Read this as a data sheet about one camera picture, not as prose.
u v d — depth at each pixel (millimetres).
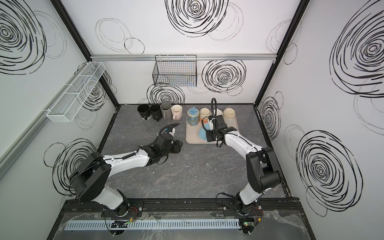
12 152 522
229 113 1047
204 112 1053
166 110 1041
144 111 1045
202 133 914
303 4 711
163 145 670
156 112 1051
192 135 1026
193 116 998
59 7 709
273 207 754
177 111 1053
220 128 707
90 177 442
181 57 905
